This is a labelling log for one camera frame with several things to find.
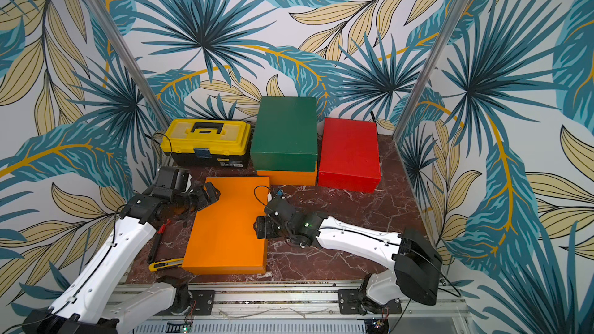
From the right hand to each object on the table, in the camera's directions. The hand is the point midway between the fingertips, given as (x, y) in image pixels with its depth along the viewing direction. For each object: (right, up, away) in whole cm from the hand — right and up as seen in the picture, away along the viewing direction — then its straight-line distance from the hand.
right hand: (262, 225), depth 77 cm
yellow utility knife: (-34, -14, +3) cm, 37 cm away
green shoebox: (+7, +33, +28) cm, 44 cm away
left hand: (-17, +8, -1) cm, 19 cm away
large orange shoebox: (-12, -4, -4) cm, 13 cm away
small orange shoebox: (+9, +14, +21) cm, 27 cm away
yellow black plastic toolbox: (-25, +28, +17) cm, 42 cm away
